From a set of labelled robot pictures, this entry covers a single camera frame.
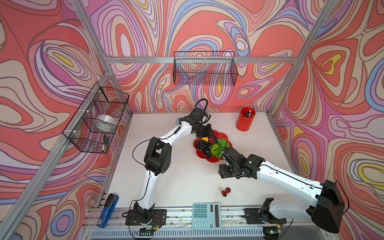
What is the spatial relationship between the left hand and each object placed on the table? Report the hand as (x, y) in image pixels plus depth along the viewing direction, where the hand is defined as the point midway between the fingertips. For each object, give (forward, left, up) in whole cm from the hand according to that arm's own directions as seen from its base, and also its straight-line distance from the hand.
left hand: (215, 132), depth 91 cm
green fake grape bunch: (-4, -6, -6) cm, 9 cm away
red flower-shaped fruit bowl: (+5, -3, -10) cm, 11 cm away
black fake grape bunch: (-6, +6, -7) cm, 11 cm away
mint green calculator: (-43, +7, -12) cm, 45 cm away
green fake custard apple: (-8, 0, -6) cm, 10 cm away
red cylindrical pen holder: (+12, -21, 0) cm, 24 cm away
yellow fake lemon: (+1, +5, -7) cm, 9 cm away
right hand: (-25, -4, -5) cm, 25 cm away
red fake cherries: (-32, -4, -12) cm, 34 cm away
